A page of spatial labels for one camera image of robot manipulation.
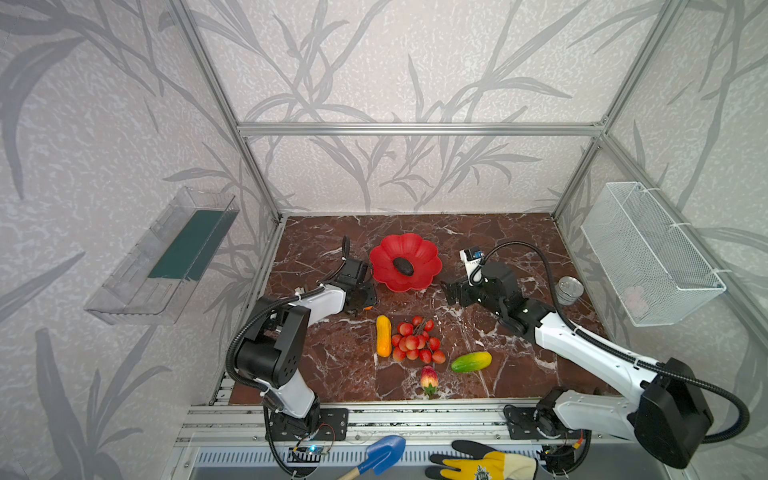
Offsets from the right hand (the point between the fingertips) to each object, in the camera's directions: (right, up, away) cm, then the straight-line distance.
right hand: (456, 267), depth 82 cm
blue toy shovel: (-20, -43, -12) cm, 49 cm away
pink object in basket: (+43, -7, -9) cm, 45 cm away
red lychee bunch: (-12, -20, -2) cm, 23 cm away
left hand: (-24, -8, +14) cm, 28 cm away
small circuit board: (-37, -45, -11) cm, 59 cm away
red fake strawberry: (-8, -29, -5) cm, 30 cm away
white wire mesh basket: (+39, 0, -20) cm, 44 cm away
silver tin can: (+38, -8, +11) cm, 40 cm away
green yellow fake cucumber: (+4, -26, -2) cm, 26 cm away
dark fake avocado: (-15, -1, +18) cm, 23 cm away
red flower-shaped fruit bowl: (-8, +3, +25) cm, 27 cm away
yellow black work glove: (+1, -43, -14) cm, 46 cm away
